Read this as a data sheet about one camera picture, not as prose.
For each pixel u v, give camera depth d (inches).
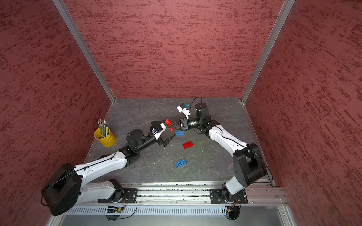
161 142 27.1
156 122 27.8
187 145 36.6
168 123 28.5
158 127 24.3
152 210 30.5
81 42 33.5
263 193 30.1
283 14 29.0
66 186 16.2
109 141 34.6
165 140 26.9
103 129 33.8
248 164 17.9
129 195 29.3
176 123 28.6
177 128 28.0
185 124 26.9
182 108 28.6
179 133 38.5
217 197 29.0
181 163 33.5
